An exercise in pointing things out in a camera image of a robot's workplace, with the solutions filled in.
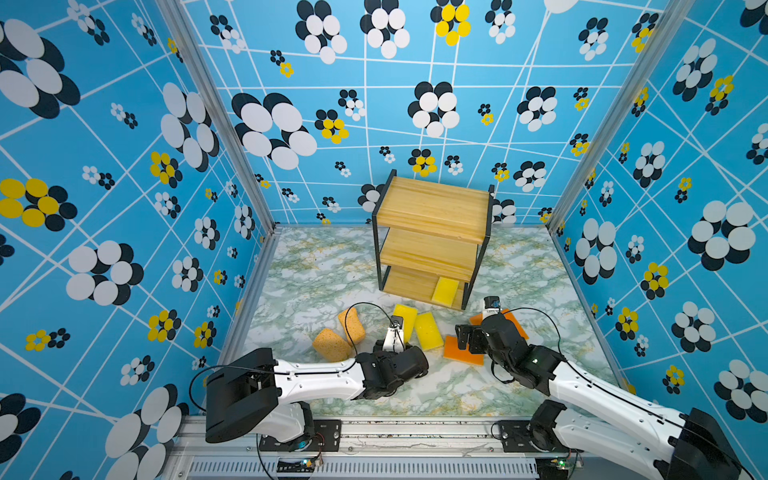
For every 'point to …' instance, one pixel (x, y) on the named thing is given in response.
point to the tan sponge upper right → (354, 328)
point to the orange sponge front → (452, 351)
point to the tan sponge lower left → (331, 347)
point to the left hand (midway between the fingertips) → (405, 346)
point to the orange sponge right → (508, 314)
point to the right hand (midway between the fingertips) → (471, 327)
